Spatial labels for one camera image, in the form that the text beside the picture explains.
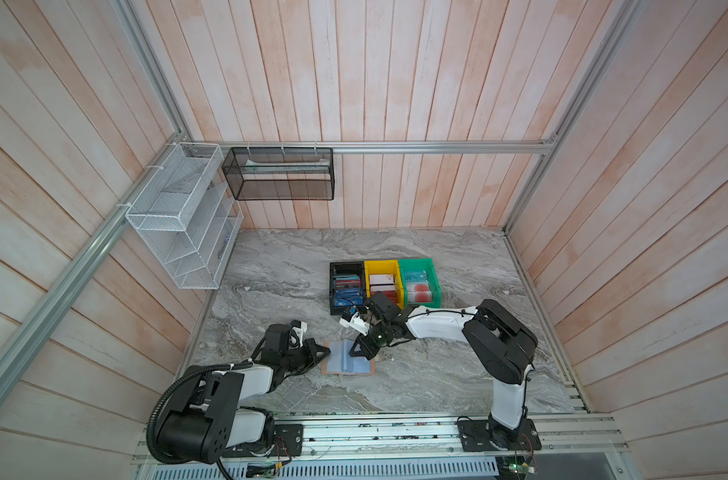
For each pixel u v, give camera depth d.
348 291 1.00
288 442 0.73
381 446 0.73
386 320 0.74
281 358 0.71
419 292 0.99
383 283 1.02
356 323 0.82
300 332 0.84
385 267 1.02
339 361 0.86
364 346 0.78
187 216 0.73
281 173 1.05
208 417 0.42
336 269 1.09
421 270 1.04
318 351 0.86
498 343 0.50
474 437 0.73
